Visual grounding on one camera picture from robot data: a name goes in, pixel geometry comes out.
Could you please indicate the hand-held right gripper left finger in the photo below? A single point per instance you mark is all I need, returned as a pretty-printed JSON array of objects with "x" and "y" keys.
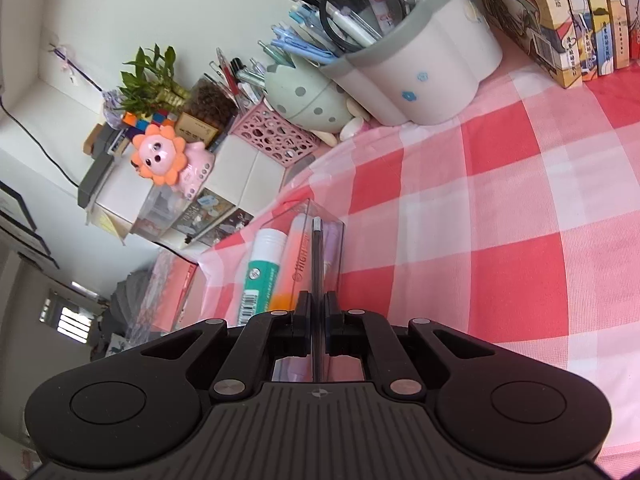
[{"x": 304, "y": 325}]

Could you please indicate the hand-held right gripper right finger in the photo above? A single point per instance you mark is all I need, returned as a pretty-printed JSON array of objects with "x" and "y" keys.
[{"x": 332, "y": 325}]

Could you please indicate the black case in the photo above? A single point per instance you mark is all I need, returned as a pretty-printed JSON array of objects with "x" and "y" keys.
[{"x": 316, "y": 260}]

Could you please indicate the orange highlighter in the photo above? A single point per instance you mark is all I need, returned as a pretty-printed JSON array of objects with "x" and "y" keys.
[{"x": 297, "y": 255}]

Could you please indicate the green and white glue stick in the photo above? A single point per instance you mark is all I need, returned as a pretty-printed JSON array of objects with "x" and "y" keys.
[{"x": 260, "y": 270}]

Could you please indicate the purple pen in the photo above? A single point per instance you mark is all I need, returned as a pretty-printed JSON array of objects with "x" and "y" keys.
[{"x": 331, "y": 245}]

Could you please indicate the clear plastic box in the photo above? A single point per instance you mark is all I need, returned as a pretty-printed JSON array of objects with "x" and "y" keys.
[{"x": 280, "y": 215}]

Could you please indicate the pink patterned folder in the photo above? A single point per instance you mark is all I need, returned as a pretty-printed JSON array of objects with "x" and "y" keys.
[{"x": 165, "y": 290}]

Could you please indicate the clear printed drawer organizer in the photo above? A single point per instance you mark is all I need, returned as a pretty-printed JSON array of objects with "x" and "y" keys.
[{"x": 200, "y": 215}]

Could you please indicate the white desktop drawer cabinet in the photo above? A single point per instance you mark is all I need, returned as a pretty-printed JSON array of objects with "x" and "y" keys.
[{"x": 250, "y": 175}]

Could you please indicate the grey cloth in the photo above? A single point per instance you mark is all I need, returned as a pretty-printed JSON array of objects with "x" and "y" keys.
[{"x": 125, "y": 300}]

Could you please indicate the pink perforated pen holder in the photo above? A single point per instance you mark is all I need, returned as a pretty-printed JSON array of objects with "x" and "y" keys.
[{"x": 270, "y": 135}]

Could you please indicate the red checkered tablecloth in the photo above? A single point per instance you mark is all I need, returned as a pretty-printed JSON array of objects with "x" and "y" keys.
[{"x": 500, "y": 210}]

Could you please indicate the yellow paper note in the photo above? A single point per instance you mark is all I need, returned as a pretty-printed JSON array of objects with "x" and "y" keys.
[{"x": 107, "y": 225}]

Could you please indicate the pink and orange lion toy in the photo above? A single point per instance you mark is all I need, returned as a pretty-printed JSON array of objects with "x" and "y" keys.
[{"x": 160, "y": 155}]

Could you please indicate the mint egg-shaped holder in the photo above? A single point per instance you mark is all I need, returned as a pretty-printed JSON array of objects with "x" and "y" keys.
[{"x": 310, "y": 100}]

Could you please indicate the white cardboard box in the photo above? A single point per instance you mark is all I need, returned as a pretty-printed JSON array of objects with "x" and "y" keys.
[{"x": 125, "y": 185}]

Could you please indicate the window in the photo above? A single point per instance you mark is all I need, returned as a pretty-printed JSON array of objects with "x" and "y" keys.
[{"x": 70, "y": 317}]

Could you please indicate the clear jar of brown seeds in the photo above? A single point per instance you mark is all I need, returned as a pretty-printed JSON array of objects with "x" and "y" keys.
[{"x": 210, "y": 102}]

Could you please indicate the grey notebook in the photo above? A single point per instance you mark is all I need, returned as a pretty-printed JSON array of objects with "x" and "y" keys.
[{"x": 97, "y": 180}]

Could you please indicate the bunch of red and black pens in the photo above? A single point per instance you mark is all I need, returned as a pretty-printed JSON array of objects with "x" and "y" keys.
[{"x": 235, "y": 75}]

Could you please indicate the colourful puzzle cube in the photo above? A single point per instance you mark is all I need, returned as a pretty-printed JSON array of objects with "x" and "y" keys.
[{"x": 131, "y": 120}]

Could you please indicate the dark small box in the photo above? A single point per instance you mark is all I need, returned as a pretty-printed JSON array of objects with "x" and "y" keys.
[{"x": 102, "y": 140}]

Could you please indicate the grey click pen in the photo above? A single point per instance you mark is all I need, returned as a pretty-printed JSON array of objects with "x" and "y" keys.
[{"x": 270, "y": 52}]

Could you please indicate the bunch of pastel pens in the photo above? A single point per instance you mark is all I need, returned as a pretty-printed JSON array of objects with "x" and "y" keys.
[{"x": 300, "y": 45}]

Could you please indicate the white cloud-shaped pen holder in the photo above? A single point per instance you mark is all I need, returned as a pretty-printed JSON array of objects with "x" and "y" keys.
[{"x": 435, "y": 60}]

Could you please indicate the purple hanging ornament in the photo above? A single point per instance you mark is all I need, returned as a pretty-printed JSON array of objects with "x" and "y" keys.
[{"x": 112, "y": 97}]

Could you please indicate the green bamboo plant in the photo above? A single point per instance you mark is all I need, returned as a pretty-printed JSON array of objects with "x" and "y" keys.
[{"x": 150, "y": 67}]

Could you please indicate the black magnifying glass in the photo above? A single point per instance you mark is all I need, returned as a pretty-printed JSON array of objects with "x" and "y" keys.
[{"x": 324, "y": 15}]

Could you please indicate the illustrated paperback book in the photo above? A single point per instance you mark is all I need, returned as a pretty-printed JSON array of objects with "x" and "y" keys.
[
  {"x": 620, "y": 20},
  {"x": 602, "y": 35},
  {"x": 635, "y": 10},
  {"x": 510, "y": 5},
  {"x": 582, "y": 35}
]

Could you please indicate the black picture frame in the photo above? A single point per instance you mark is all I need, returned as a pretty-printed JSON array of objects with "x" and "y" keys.
[
  {"x": 30, "y": 247},
  {"x": 15, "y": 205}
]

